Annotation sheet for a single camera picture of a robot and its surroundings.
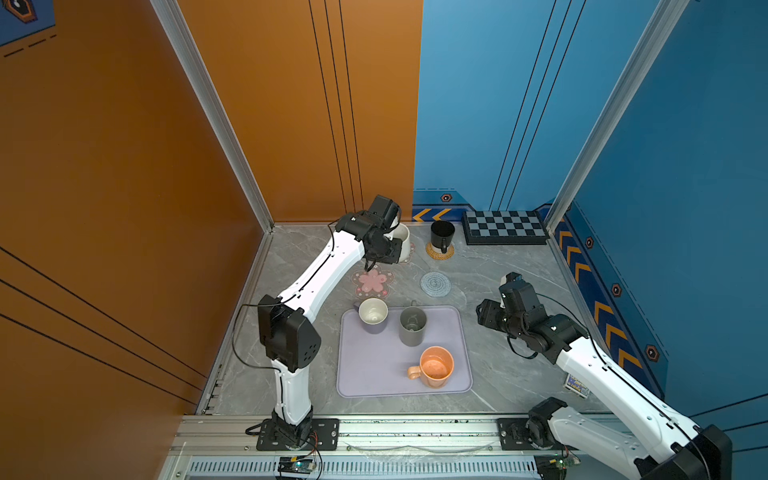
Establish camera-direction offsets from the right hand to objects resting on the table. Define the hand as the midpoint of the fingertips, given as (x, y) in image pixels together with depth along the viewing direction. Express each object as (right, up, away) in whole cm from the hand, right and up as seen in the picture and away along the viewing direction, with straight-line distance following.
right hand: (480, 311), depth 80 cm
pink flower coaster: (-17, +15, +32) cm, 39 cm away
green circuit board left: (-47, -35, -9) cm, 59 cm away
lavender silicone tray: (-28, -17, +6) cm, 33 cm away
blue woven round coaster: (-9, +5, +22) cm, 24 cm away
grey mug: (-18, -6, +9) cm, 21 cm away
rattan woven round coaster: (-8, +15, +29) cm, 34 cm away
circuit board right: (+15, -35, -10) cm, 39 cm away
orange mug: (-12, -16, +3) cm, 20 cm away
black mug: (-7, +22, +23) cm, 32 cm away
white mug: (-21, +21, +5) cm, 30 cm away
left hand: (-23, +16, +4) cm, 29 cm away
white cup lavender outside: (-30, -3, +13) cm, 33 cm away
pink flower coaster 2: (-30, +5, +23) cm, 38 cm away
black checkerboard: (+20, +26, +36) cm, 48 cm away
